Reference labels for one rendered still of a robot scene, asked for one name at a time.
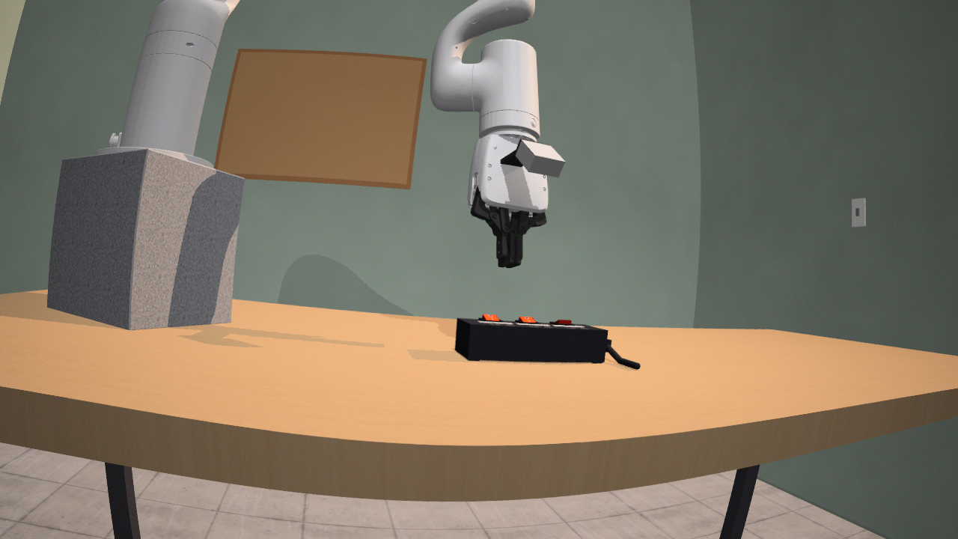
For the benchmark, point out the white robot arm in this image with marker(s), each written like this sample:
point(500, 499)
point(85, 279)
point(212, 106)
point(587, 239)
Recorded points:
point(176, 62)

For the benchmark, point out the black power strip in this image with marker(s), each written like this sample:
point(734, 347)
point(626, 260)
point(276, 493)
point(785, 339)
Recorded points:
point(526, 340)

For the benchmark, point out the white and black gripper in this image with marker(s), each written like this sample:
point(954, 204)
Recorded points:
point(506, 186)

